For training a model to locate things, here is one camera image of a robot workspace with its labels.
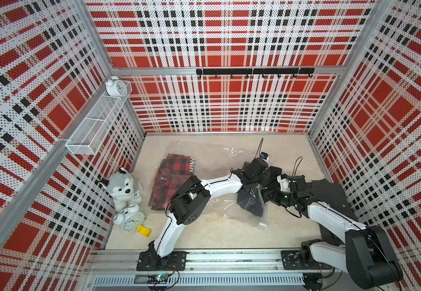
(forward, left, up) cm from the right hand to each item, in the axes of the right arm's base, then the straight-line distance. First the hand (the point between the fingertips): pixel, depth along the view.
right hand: (267, 194), depth 87 cm
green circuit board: (-33, +45, -2) cm, 56 cm away
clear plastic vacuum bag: (+27, +28, -8) cm, 39 cm away
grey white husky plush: (-2, +65, +12) cm, 66 cm away
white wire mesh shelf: (+26, +88, +18) cm, 94 cm away
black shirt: (-2, +9, 0) cm, 9 cm away
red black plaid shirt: (+17, +49, -3) cm, 51 cm away
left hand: (+10, -2, +4) cm, 11 cm away
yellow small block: (-16, +58, -3) cm, 60 cm away
